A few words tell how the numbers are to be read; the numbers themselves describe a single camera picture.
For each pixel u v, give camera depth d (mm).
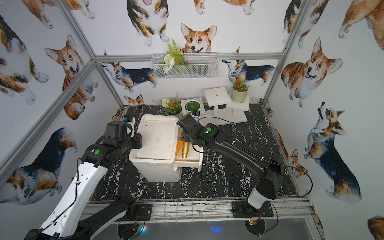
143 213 743
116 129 512
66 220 374
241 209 735
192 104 908
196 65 924
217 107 1035
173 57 816
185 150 705
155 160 647
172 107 974
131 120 643
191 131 533
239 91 951
